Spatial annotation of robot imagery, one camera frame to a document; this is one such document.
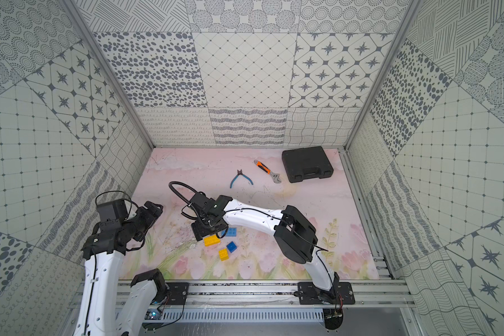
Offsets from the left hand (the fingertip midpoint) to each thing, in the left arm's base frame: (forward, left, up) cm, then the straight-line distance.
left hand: (160, 212), depth 75 cm
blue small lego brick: (-6, -25, -17) cm, 31 cm away
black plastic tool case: (+40, -61, -16) cm, 75 cm away
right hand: (-3, -16, -11) cm, 19 cm away
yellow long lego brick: (-3, -16, -17) cm, 24 cm away
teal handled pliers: (+34, -25, -18) cm, 46 cm away
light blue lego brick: (0, -24, -17) cm, 30 cm away
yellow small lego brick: (-10, -23, -15) cm, 29 cm away
